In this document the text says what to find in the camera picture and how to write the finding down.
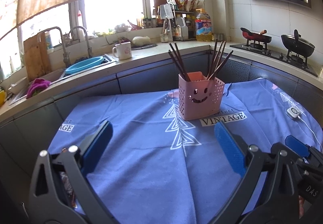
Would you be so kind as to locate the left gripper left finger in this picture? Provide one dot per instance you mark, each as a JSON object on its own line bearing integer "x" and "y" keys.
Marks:
{"x": 48, "y": 200}

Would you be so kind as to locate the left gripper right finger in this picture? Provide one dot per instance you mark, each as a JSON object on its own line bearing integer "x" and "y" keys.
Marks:
{"x": 249, "y": 161}

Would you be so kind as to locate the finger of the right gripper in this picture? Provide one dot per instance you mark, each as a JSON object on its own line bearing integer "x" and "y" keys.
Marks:
{"x": 297, "y": 146}

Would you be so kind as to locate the chrome kitchen faucet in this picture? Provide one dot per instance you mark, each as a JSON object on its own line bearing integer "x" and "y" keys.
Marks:
{"x": 66, "y": 58}

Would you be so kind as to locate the smartphone with lit screen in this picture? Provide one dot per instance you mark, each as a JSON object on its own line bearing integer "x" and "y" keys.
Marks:
{"x": 68, "y": 189}

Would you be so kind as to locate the small white square device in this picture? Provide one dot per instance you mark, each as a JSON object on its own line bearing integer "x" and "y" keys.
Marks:
{"x": 293, "y": 113}

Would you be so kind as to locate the pink perforated utensil holder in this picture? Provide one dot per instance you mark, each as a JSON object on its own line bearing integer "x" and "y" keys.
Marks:
{"x": 199, "y": 97}

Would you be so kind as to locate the black gas stove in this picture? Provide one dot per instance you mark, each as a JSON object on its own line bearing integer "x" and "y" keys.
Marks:
{"x": 289, "y": 57}

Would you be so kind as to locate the blue patterned tablecloth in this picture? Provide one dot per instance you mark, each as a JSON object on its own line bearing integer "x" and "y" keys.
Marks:
{"x": 159, "y": 168}

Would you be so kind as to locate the dark brown chopstick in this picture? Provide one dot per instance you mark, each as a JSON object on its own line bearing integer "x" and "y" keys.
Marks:
{"x": 218, "y": 56}
{"x": 212, "y": 58}
{"x": 213, "y": 76}
{"x": 173, "y": 51}
{"x": 177, "y": 65}
{"x": 182, "y": 64}

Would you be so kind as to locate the black wok with lid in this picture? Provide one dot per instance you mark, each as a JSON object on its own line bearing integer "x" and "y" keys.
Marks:
{"x": 295, "y": 43}

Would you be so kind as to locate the red frying pan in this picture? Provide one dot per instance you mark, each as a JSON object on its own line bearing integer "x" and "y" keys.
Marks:
{"x": 252, "y": 36}

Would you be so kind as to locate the magenta cloth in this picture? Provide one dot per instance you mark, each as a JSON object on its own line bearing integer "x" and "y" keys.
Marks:
{"x": 37, "y": 86}

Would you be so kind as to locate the wooden cutting board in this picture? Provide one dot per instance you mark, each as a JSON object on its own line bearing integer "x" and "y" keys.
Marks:
{"x": 36, "y": 58}

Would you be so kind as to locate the yellow cooking oil bottle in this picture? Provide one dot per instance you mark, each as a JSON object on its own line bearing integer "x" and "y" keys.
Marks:
{"x": 203, "y": 26}

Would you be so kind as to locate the blue plastic basin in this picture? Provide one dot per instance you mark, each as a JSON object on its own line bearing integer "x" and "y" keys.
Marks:
{"x": 84, "y": 65}

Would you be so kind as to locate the white jug bottle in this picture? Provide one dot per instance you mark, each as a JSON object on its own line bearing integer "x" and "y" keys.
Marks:
{"x": 181, "y": 30}

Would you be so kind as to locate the dark condiment rack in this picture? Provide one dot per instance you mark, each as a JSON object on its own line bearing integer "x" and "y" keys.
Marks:
{"x": 190, "y": 22}

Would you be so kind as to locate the white floral mug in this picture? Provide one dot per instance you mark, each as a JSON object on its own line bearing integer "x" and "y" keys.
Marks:
{"x": 122, "y": 51}

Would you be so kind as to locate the snack packets on rack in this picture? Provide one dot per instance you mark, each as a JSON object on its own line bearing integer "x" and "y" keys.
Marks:
{"x": 183, "y": 5}

